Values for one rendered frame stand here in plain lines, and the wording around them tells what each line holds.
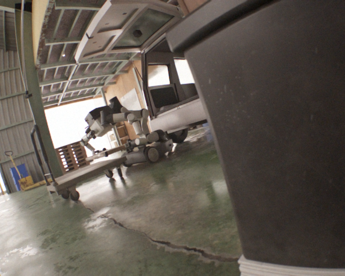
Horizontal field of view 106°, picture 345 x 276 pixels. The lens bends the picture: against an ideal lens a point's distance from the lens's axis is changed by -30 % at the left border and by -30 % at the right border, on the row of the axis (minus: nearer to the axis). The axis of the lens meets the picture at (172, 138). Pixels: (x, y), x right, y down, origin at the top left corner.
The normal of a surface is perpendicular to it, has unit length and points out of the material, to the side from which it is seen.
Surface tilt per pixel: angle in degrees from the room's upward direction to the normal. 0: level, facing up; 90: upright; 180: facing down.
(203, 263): 0
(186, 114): 87
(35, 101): 90
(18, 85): 90
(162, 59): 95
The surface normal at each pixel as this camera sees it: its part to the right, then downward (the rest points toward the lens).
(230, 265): -0.32, -0.95
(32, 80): 0.66, -0.17
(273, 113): -0.69, 0.28
